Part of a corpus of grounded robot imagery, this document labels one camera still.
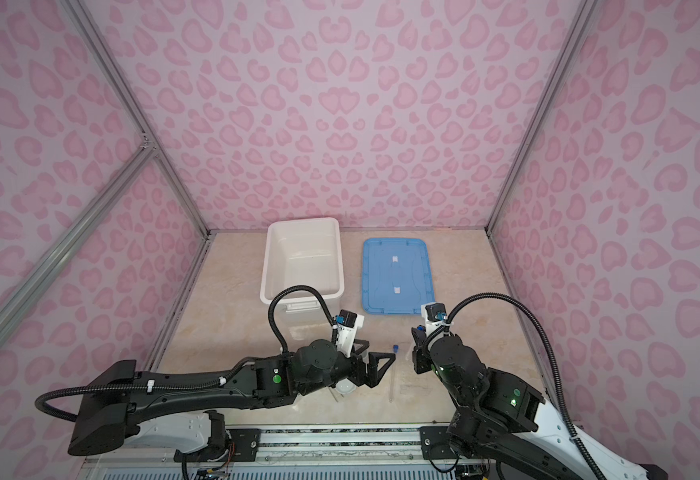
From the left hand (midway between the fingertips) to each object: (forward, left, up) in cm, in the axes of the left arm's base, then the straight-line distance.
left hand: (387, 351), depth 66 cm
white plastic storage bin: (+46, +27, -20) cm, 57 cm away
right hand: (+4, -6, +1) cm, 8 cm away
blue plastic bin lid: (+36, -7, -23) cm, 44 cm away
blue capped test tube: (+9, -4, -22) cm, 24 cm away
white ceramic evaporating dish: (-7, +9, +1) cm, 12 cm away
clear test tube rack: (0, -9, -23) cm, 24 cm away
